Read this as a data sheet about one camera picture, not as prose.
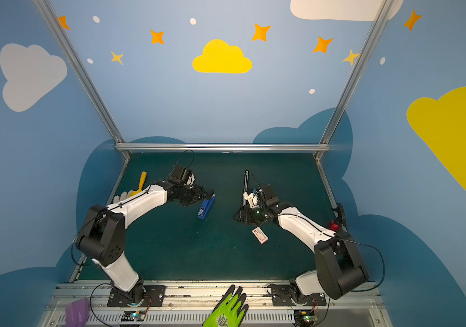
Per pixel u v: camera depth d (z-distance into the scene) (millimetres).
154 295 755
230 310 704
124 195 1019
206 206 957
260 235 889
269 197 697
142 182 1074
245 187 1072
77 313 703
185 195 786
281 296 745
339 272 429
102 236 466
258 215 739
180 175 734
